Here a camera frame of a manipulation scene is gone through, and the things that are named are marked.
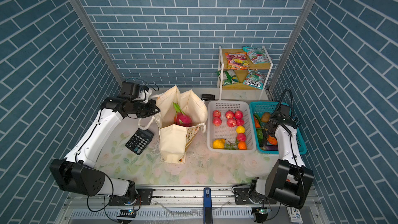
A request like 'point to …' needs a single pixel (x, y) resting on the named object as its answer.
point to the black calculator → (138, 142)
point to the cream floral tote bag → (174, 140)
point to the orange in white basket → (242, 145)
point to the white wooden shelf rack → (236, 72)
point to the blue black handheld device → (207, 206)
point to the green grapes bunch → (230, 146)
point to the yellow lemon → (218, 143)
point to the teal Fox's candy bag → (254, 78)
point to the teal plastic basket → (270, 107)
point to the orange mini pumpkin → (271, 140)
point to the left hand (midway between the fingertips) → (161, 109)
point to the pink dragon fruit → (181, 118)
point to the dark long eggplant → (270, 148)
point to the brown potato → (265, 117)
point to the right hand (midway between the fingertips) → (275, 128)
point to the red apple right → (216, 113)
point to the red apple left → (217, 121)
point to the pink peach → (241, 137)
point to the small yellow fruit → (240, 129)
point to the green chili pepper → (257, 116)
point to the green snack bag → (229, 76)
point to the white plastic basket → (230, 127)
